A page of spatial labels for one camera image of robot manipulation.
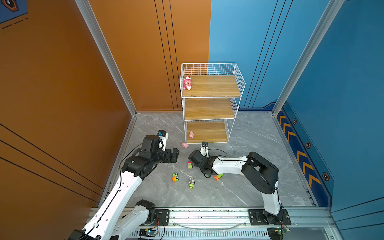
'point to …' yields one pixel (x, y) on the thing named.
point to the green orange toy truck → (217, 177)
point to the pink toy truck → (190, 165)
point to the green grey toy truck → (191, 183)
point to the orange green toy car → (175, 178)
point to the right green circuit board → (282, 230)
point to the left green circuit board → (149, 232)
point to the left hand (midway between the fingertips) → (171, 149)
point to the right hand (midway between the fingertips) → (198, 158)
